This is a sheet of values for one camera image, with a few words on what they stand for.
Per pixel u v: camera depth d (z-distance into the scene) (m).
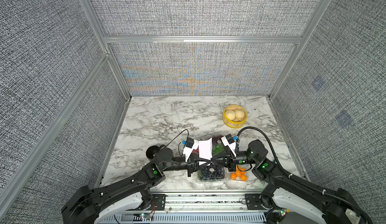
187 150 0.59
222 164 0.64
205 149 0.62
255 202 0.73
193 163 0.58
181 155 0.62
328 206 0.42
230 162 0.61
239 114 1.01
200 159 0.62
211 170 0.77
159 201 0.74
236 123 1.00
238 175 0.80
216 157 0.64
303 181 0.50
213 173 0.76
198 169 0.62
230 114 1.00
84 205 0.44
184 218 0.70
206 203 0.75
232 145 0.62
